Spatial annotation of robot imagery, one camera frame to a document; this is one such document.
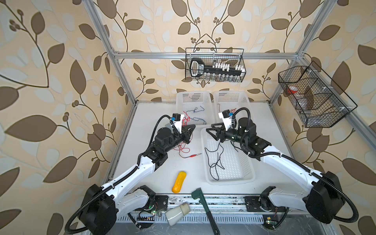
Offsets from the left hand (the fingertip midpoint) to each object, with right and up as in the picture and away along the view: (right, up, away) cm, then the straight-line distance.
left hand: (195, 125), depth 72 cm
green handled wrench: (+1, -37, +5) cm, 37 cm away
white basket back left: (+1, +13, +47) cm, 49 cm away
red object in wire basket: (+54, +19, +9) cm, 58 cm away
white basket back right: (+30, +18, +48) cm, 59 cm away
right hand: (+7, -2, +2) cm, 8 cm away
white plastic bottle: (-10, -42, -5) cm, 43 cm away
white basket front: (+18, -24, +17) cm, 34 cm away
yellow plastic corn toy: (-9, -31, +6) cm, 33 cm away
